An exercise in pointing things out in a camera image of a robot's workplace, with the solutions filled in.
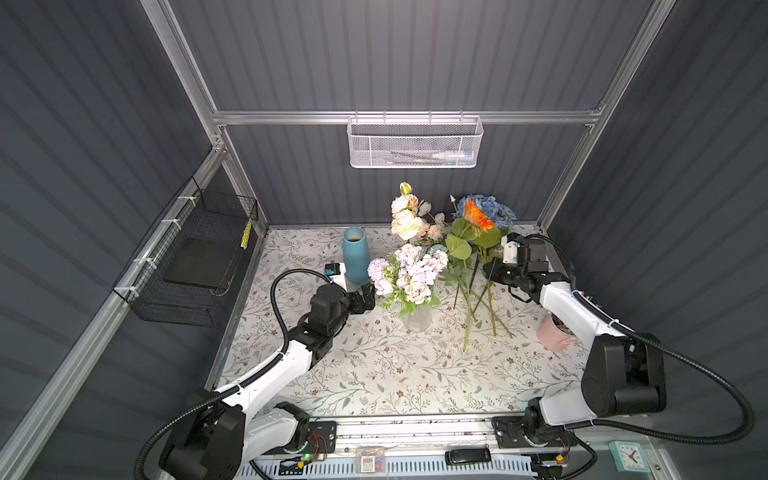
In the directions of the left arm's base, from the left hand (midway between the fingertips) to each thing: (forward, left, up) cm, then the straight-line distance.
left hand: (361, 285), depth 83 cm
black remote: (-40, -24, -13) cm, 48 cm away
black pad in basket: (-1, +37, +14) cm, 39 cm away
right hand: (+5, -39, -1) cm, 39 cm away
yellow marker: (+12, +32, +9) cm, 35 cm away
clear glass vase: (-5, -17, -14) cm, 22 cm away
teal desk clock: (-42, -62, -14) cm, 76 cm away
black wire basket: (+16, +44, +14) cm, 49 cm away
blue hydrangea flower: (+33, -51, -4) cm, 61 cm away
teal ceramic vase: (+12, +2, -1) cm, 13 cm away
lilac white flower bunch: (-8, -12, +12) cm, 18 cm away
